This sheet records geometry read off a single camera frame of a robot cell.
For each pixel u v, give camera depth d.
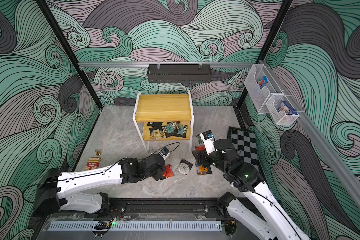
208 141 0.57
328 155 0.50
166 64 0.94
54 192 0.40
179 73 1.07
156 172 0.57
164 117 0.71
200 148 0.96
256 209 0.44
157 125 0.89
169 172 0.85
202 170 0.86
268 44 0.84
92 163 0.88
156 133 0.85
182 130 0.85
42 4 0.70
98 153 0.92
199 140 1.00
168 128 0.86
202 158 0.57
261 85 0.83
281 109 0.68
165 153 0.66
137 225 0.70
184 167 0.88
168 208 0.74
